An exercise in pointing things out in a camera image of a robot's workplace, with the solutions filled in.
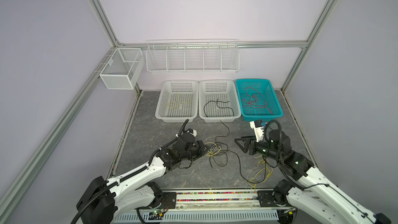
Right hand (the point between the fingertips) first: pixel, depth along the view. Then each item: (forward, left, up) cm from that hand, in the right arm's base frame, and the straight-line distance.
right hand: (238, 140), depth 72 cm
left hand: (-2, +13, -7) cm, 15 cm away
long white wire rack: (+52, +24, +12) cm, 59 cm away
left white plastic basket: (+41, +36, -19) cm, 57 cm away
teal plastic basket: (+52, -29, -15) cm, 61 cm away
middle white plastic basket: (+52, 0, -19) cm, 55 cm away
